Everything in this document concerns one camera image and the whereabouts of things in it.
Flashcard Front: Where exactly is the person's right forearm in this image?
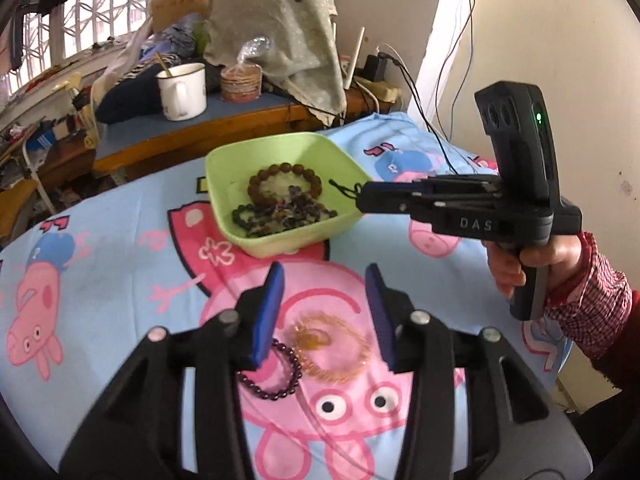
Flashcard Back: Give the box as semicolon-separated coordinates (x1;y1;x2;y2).
542;232;640;391

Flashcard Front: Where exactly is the dark green bead bracelet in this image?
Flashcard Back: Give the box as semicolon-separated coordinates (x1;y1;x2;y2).
230;202;272;239

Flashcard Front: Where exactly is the thin wall cable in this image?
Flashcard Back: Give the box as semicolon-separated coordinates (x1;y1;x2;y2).
434;0;477;142

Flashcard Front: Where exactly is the amber bead necklace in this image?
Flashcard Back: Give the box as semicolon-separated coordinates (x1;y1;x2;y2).
285;310;376;382

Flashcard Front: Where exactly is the wooden stick in mug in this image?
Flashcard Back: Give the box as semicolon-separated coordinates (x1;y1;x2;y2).
152;52;176;79

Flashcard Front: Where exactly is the dark cloth bundle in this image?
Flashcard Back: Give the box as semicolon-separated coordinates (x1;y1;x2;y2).
95;67;167;124

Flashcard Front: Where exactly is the green plastic basket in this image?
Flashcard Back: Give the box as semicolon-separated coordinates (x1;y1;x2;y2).
205;131;372;259

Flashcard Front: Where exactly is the white chair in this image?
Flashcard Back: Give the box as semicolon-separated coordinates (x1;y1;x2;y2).
21;134;59;217

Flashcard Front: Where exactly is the purple bead bracelet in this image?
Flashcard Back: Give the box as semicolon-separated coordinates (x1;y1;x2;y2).
237;338;304;402

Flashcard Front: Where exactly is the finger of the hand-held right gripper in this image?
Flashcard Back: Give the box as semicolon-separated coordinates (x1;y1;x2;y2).
356;186;502;217
367;175;504;196

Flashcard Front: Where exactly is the clear bag of snacks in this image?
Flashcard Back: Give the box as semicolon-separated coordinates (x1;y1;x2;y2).
220;35;274;104

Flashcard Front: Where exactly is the black knotted cord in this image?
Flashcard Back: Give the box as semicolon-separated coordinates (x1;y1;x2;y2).
328;179;364;199

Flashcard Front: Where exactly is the white cable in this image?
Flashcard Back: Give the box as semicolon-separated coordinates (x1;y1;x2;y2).
356;81;382;117

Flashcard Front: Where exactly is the black charger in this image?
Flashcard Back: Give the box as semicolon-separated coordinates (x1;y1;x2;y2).
362;52;397;82

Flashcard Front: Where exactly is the wooden stool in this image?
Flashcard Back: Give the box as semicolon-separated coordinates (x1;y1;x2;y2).
0;179;42;242

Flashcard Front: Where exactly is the white stick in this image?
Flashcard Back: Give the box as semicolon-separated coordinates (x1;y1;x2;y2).
344;27;366;92

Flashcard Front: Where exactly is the brown wooden bead bracelet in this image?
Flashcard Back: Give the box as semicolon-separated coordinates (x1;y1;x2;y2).
247;161;327;209

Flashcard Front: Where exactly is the window grille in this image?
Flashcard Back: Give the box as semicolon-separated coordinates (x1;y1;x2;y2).
9;0;154;87

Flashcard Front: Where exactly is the blue pink pig printed blanket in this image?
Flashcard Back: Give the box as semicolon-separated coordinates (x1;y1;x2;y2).
0;111;573;480

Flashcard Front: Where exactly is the black cable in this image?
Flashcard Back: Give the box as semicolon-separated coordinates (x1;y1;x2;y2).
391;54;482;175

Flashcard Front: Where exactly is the person's right hand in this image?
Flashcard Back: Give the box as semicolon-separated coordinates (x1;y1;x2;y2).
487;232;585;305

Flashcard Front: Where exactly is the grey dotted cloth cover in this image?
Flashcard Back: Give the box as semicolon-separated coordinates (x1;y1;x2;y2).
202;0;349;129

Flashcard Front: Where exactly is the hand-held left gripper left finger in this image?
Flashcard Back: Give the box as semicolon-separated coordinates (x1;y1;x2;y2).
57;261;286;480

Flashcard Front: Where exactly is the cardboard box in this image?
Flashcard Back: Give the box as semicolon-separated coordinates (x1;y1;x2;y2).
150;0;211;32

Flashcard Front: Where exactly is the white enamel mug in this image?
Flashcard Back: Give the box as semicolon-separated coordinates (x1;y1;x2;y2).
156;62;208;122

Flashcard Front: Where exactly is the multicolour stone bead bracelet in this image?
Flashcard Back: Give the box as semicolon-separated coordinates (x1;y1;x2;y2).
250;185;339;237

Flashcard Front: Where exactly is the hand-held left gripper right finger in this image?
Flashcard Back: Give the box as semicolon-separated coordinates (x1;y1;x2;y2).
364;262;552;480

